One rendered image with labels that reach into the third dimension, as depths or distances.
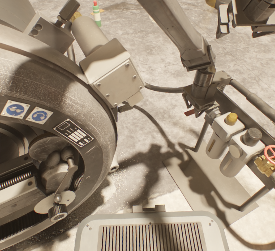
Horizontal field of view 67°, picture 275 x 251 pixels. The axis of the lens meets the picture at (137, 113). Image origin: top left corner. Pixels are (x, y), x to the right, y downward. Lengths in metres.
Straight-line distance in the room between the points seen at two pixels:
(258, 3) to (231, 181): 0.92
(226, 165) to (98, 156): 0.54
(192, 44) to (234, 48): 1.68
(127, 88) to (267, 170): 0.54
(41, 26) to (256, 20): 0.44
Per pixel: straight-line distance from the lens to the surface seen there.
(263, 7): 0.52
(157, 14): 0.45
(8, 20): 0.72
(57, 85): 0.38
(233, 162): 0.87
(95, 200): 1.13
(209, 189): 1.18
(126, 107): 0.66
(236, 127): 0.83
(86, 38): 0.56
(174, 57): 1.93
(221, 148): 0.91
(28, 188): 0.56
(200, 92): 0.70
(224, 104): 0.89
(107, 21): 2.53
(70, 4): 0.45
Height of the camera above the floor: 1.06
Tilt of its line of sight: 49 degrees down
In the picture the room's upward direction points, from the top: straight up
